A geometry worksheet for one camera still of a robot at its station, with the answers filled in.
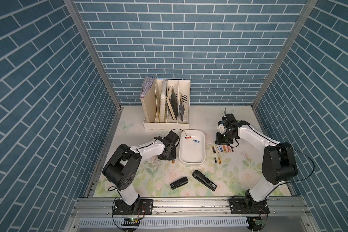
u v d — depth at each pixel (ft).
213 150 3.11
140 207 2.38
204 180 2.60
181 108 3.59
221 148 3.16
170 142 2.37
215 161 2.98
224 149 3.16
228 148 3.15
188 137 3.27
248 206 2.17
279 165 1.54
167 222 2.53
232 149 3.15
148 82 3.08
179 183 2.69
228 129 2.27
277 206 2.49
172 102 3.26
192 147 3.18
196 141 3.25
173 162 2.92
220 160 2.99
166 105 3.16
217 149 3.14
